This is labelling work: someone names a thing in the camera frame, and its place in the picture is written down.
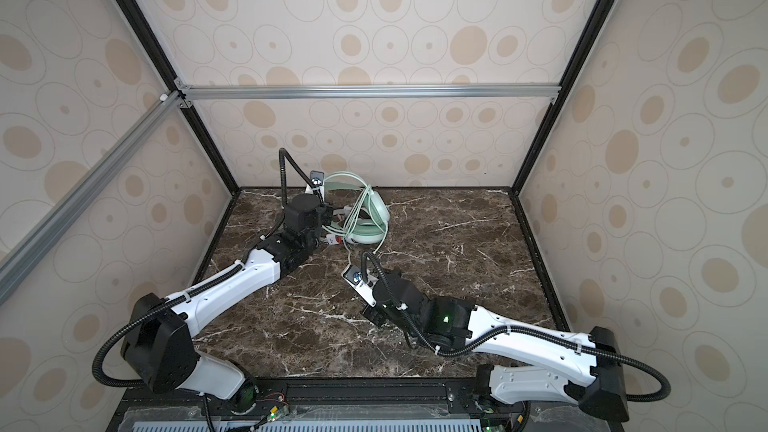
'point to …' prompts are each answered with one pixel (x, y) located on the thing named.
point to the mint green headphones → (370, 212)
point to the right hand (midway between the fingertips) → (363, 283)
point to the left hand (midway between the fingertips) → (324, 185)
